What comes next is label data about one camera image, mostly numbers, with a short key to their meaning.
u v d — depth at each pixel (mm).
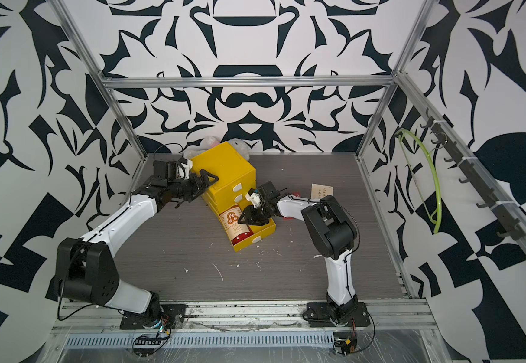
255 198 912
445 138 639
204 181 759
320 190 1053
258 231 869
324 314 743
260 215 838
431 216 702
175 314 748
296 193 739
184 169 717
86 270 427
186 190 743
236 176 833
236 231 909
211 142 1115
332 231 533
